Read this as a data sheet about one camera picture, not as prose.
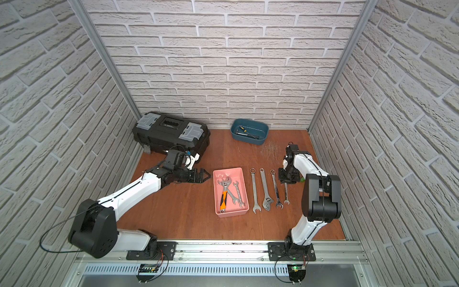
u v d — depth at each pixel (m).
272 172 0.98
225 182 0.92
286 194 0.91
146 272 0.71
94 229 0.42
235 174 0.96
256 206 0.87
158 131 0.96
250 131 1.19
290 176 0.82
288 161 0.70
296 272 0.70
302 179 0.72
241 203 0.87
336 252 0.76
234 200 0.88
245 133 1.16
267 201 0.87
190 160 0.73
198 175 0.76
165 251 0.73
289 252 0.68
